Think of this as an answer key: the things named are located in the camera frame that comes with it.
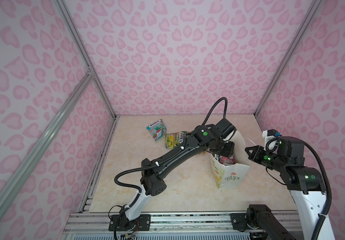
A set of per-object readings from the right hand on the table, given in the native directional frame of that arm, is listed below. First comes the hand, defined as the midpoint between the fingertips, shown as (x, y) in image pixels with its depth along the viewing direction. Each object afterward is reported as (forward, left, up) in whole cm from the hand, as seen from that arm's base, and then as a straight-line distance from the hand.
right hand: (246, 148), depth 65 cm
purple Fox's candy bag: (+2, +5, -15) cm, 16 cm away
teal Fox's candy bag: (+31, +45, -26) cm, 61 cm away
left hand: (+1, +4, -4) cm, 6 cm away
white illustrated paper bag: (-6, +3, -17) cm, 18 cm away
